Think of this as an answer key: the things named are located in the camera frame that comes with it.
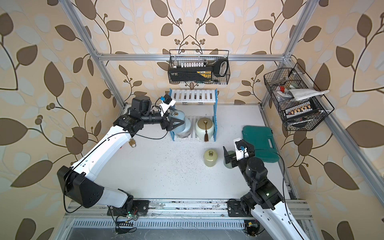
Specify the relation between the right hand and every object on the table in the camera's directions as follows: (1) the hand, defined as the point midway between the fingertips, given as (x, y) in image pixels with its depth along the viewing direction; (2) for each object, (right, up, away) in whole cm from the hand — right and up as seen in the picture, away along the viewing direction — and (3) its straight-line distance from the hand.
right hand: (234, 144), depth 72 cm
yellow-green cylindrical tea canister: (-11, -10, +13) cm, 19 cm away
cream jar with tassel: (-14, +6, +19) cm, 25 cm away
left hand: (-26, +14, -2) cm, 29 cm away
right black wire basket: (+30, +34, +14) cm, 47 cm away
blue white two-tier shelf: (-20, +31, +48) cm, 60 cm away
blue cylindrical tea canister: (-26, +14, -3) cm, 30 cm away
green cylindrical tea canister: (+1, -17, +19) cm, 25 cm away
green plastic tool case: (+24, -2, +22) cm, 33 cm away
